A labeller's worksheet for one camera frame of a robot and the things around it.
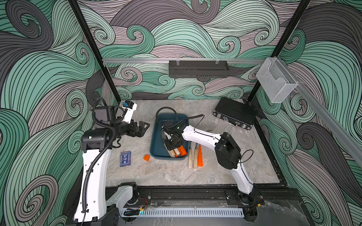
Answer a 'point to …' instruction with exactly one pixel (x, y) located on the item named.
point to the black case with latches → (236, 113)
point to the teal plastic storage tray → (158, 150)
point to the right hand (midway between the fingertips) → (167, 149)
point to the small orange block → (146, 157)
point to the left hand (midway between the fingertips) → (139, 121)
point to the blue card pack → (125, 158)
